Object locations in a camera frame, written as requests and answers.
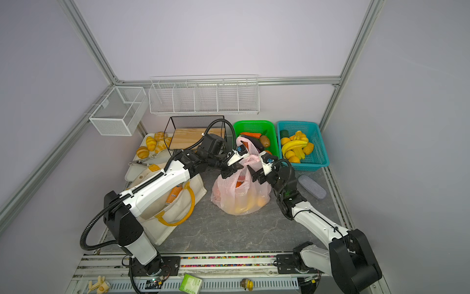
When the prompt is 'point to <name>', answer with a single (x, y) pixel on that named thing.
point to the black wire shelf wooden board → (183, 132)
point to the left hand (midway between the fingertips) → (241, 167)
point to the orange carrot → (252, 135)
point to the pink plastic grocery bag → (239, 194)
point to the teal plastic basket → (318, 158)
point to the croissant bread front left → (142, 152)
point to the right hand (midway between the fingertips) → (258, 160)
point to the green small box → (190, 284)
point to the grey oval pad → (311, 187)
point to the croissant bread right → (163, 141)
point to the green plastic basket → (265, 127)
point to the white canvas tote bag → (161, 221)
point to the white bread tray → (153, 152)
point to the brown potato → (265, 141)
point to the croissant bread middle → (151, 143)
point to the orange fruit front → (238, 184)
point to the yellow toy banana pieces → (102, 287)
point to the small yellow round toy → (247, 284)
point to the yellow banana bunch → (294, 147)
